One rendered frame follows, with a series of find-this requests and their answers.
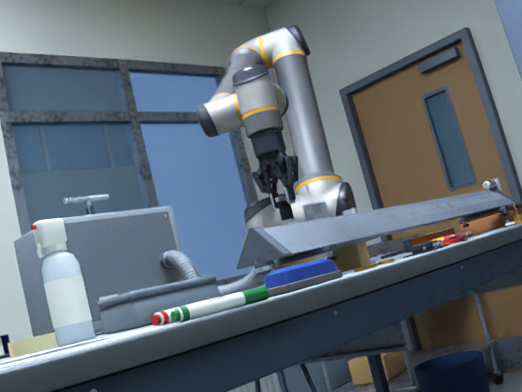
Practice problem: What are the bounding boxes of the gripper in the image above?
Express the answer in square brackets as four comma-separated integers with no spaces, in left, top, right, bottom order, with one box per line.
[249,128,300,221]

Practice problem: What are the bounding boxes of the grey air track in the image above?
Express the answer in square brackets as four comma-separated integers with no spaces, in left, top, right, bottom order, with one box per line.
[236,188,517,270]

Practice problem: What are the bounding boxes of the grey blower box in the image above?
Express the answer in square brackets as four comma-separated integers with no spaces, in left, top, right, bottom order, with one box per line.
[14,205,183,336]

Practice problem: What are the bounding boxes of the blue block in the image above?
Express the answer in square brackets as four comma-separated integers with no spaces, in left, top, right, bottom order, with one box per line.
[263,257,339,289]

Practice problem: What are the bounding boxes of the grey framed window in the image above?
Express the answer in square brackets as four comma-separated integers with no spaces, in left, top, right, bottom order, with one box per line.
[0,51,263,283]

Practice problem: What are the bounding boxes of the tan support block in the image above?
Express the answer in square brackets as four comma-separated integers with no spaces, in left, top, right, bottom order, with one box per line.
[333,240,371,273]

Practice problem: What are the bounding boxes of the green and white marker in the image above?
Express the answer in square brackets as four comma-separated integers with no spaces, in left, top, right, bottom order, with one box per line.
[170,284,271,324]

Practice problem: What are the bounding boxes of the black flat tool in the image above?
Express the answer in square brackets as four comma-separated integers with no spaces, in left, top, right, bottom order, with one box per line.
[402,237,434,257]

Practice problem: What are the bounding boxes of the brown wooden box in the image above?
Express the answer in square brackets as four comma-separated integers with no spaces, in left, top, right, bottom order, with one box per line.
[458,205,520,234]

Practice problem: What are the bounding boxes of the white spray bottle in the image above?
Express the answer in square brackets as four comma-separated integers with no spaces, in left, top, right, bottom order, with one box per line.
[31,217,97,347]

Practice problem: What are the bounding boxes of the dark blue round bin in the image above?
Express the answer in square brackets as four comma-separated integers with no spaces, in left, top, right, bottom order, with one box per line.
[413,349,491,392]

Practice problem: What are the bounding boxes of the pale yellow notepad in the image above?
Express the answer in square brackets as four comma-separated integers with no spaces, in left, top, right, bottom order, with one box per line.
[6,331,59,360]

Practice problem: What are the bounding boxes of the brown door with grey frame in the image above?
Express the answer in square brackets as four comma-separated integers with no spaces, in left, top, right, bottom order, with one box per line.
[338,27,522,353]

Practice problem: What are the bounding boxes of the grey corrugated hose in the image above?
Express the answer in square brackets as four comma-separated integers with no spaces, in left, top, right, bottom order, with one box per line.
[160,249,262,296]

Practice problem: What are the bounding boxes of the red handled pliers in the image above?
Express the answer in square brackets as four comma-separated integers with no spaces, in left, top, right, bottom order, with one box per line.
[423,230,473,250]

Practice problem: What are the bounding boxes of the silver T-shaped handle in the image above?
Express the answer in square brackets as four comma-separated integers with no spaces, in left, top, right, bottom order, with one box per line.
[62,193,111,215]

